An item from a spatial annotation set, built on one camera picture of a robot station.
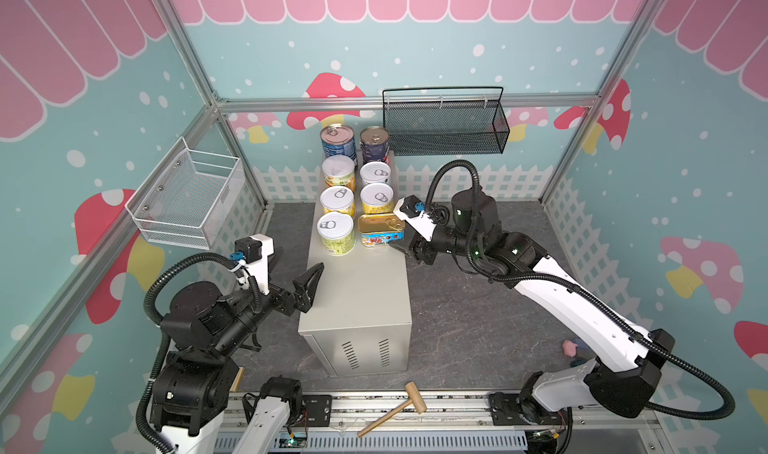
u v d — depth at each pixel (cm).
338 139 72
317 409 74
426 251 57
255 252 43
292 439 73
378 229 62
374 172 71
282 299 47
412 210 51
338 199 66
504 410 74
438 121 94
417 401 75
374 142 71
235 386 78
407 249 56
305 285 48
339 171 68
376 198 66
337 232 60
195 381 37
